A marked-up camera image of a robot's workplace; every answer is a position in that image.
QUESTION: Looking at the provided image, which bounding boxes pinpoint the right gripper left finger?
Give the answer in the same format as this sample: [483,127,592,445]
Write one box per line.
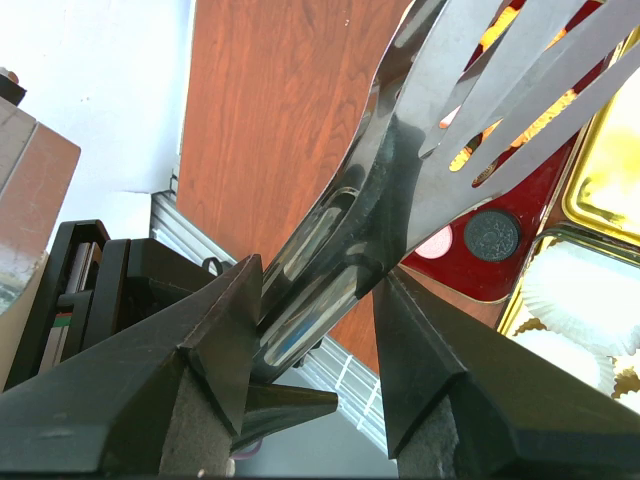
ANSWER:
[1,255,262,475]

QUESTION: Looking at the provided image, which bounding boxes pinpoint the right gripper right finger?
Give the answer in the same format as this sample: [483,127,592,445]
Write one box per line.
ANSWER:
[373,272,639,479]

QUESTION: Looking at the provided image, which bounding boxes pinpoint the metal tongs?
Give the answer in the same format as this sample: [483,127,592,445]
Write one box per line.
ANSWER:
[251,0,639,383]

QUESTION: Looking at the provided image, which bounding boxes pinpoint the large round orange cookie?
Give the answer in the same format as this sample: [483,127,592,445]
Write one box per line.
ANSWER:
[449,89,577,172]

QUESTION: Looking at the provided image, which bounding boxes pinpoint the flower cookie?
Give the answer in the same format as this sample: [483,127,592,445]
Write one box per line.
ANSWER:
[474,4,569,56]

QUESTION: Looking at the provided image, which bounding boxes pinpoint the dark red tray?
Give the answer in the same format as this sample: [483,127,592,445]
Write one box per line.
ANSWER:
[397,0,626,306]

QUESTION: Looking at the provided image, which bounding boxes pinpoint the pink cookie lower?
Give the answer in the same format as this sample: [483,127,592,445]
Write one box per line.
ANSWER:
[415,226,453,260]

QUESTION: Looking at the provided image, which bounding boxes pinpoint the white paper cup back-left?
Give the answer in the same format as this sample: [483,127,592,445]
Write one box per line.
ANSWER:
[521,241,639,356]

